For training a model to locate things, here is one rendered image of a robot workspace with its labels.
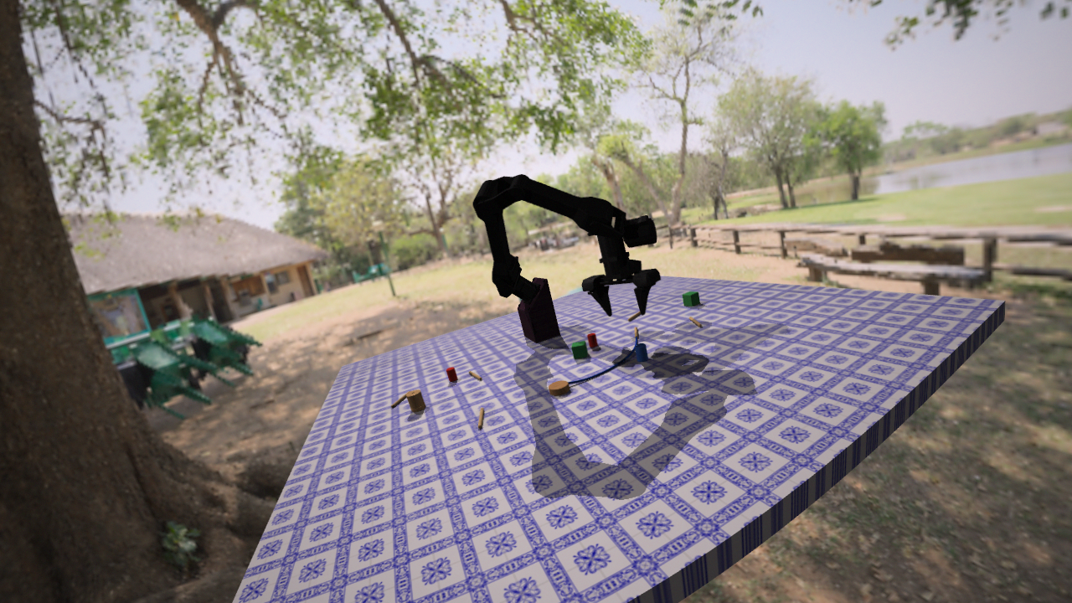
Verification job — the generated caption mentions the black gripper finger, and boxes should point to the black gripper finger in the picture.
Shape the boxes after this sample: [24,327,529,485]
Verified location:
[634,283,656,317]
[589,286,612,317]

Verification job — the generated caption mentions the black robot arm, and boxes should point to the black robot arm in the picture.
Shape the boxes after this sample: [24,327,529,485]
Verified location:
[473,174,657,305]

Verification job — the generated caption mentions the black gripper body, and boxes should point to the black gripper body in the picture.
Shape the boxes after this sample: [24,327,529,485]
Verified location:
[582,249,661,291]

